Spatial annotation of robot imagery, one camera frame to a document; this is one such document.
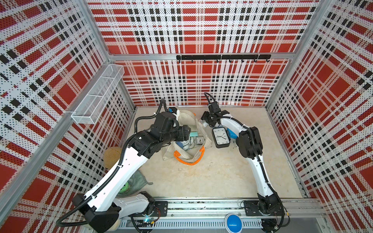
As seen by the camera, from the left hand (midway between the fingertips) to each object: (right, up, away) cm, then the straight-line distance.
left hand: (186, 130), depth 69 cm
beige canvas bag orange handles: (+1, -16, +25) cm, 30 cm away
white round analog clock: (+2, -9, +26) cm, 28 cm away
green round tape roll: (-33, -32, +8) cm, 46 cm away
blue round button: (+23, -45, 0) cm, 51 cm away
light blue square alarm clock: (+11, +2, +32) cm, 34 cm away
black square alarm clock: (+22, -7, +30) cm, 38 cm away
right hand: (+12, +6, +37) cm, 39 cm away
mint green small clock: (+4, -5, +28) cm, 29 cm away
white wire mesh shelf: (-63, +12, +21) cm, 68 cm away
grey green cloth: (-29, -31, +13) cm, 45 cm away
